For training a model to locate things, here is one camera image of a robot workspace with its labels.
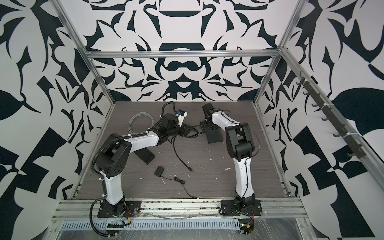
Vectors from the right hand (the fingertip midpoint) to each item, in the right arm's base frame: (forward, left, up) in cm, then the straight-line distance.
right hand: (211, 124), depth 103 cm
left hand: (-6, +13, +10) cm, 18 cm away
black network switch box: (-6, -2, -4) cm, 8 cm away
